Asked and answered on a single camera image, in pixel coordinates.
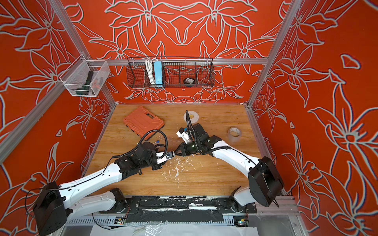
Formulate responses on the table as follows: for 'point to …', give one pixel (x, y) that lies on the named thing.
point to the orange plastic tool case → (142, 122)
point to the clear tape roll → (234, 134)
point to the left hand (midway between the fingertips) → (167, 153)
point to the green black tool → (84, 89)
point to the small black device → (188, 81)
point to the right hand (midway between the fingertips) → (172, 154)
